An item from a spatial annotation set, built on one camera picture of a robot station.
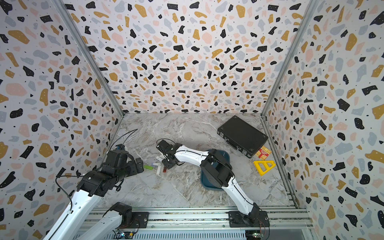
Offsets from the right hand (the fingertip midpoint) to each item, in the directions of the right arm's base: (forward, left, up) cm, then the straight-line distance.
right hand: (169, 162), depth 94 cm
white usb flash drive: (-5, +6, 0) cm, 8 cm away
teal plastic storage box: (-22, -23, +28) cm, 43 cm away
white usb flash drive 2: (+2, +7, 0) cm, 7 cm away
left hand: (-10, +11, +18) cm, 24 cm away
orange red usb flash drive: (-5, +2, 0) cm, 5 cm away
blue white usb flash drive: (-1, +8, -1) cm, 8 cm away
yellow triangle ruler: (+2, -61, -1) cm, 61 cm away
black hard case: (+18, -48, +4) cm, 51 cm away
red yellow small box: (+8, -61, 0) cm, 61 cm away
